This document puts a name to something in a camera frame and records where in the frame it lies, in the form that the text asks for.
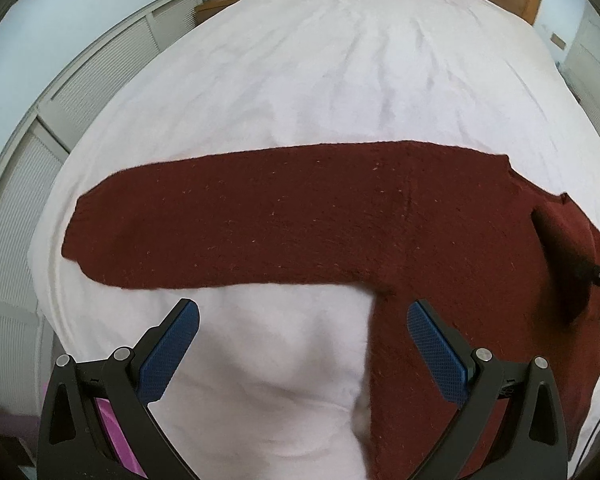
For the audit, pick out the wooden nightstand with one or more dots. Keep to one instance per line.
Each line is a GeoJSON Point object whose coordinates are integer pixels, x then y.
{"type": "Point", "coordinates": [209, 8]}

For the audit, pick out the white bed sheet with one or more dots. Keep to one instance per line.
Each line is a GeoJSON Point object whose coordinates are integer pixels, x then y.
{"type": "Point", "coordinates": [274, 385]}

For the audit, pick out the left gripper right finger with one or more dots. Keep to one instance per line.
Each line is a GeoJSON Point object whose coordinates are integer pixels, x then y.
{"type": "Point", "coordinates": [531, 442]}

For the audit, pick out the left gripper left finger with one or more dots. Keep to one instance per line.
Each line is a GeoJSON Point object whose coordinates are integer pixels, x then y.
{"type": "Point", "coordinates": [74, 442]}

